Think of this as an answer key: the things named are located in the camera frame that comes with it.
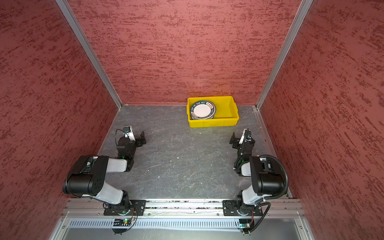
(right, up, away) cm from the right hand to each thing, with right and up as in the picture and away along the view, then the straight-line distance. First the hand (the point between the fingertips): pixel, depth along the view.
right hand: (240, 135), depth 92 cm
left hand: (-67, 0, +1) cm, 67 cm away
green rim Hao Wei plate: (-23, +17, +18) cm, 34 cm away
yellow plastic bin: (-4, +14, +22) cm, 26 cm away
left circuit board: (-65, -41, -21) cm, 79 cm away
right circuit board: (-4, -41, -21) cm, 46 cm away
